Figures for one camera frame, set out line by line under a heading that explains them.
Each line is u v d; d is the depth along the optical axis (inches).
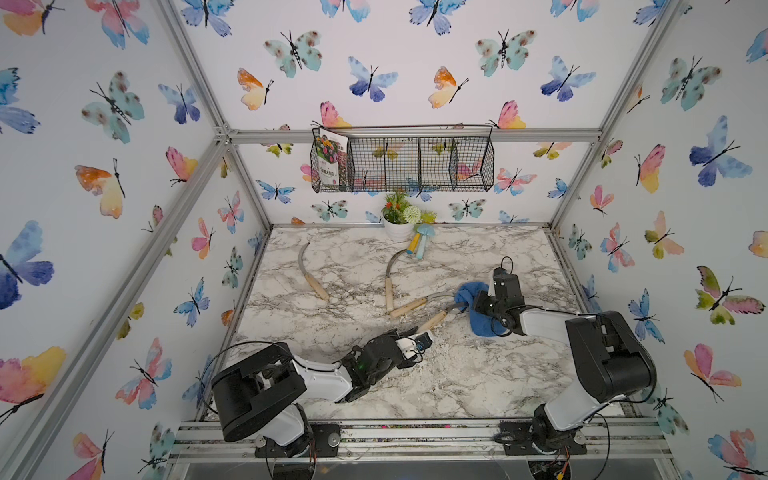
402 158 38.7
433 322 33.3
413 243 45.0
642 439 29.7
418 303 38.7
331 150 34.7
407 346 28.3
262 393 17.9
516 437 29.0
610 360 18.7
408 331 30.0
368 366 25.2
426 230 46.4
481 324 35.3
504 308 29.4
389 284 40.8
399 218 43.2
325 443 28.6
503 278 31.0
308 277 41.1
